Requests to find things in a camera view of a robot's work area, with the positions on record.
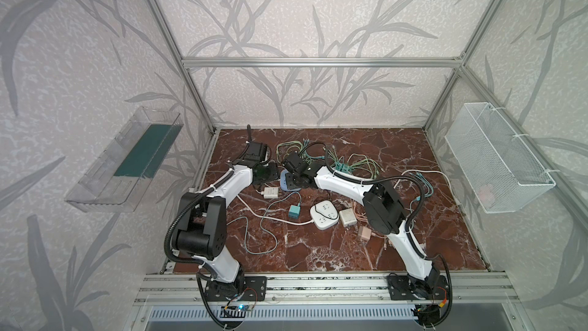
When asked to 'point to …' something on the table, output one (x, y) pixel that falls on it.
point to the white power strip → (325, 214)
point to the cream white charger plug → (271, 193)
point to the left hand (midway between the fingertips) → (278, 166)
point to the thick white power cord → (286, 221)
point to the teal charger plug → (294, 211)
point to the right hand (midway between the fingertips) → (292, 173)
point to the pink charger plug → (366, 233)
